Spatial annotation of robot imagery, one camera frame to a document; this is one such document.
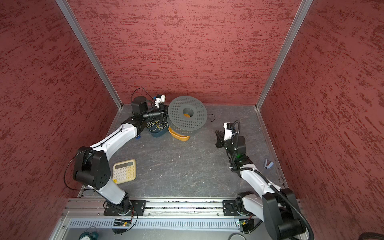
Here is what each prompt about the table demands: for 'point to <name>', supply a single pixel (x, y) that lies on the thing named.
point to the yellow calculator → (124, 171)
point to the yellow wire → (158, 125)
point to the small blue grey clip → (268, 164)
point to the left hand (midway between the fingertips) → (179, 112)
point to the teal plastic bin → (157, 133)
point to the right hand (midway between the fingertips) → (214, 133)
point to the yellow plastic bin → (178, 136)
